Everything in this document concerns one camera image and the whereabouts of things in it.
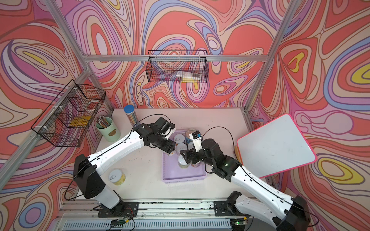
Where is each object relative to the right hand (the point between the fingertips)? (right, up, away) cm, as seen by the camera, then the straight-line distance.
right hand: (188, 151), depth 74 cm
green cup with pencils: (-54, +13, +18) cm, 58 cm away
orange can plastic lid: (+1, +1, +16) cm, 16 cm away
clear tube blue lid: (-39, +23, +19) cm, 49 cm away
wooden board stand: (+31, -4, +14) cm, 34 cm away
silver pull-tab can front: (-8, 0, -2) cm, 9 cm away
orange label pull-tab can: (-6, +5, +21) cm, 22 cm away
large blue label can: (0, +5, +17) cm, 17 cm away
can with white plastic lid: (+5, -11, +12) cm, 17 cm away
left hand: (-10, +2, +6) cm, 11 cm away
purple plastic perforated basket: (-10, -15, +10) cm, 20 cm away
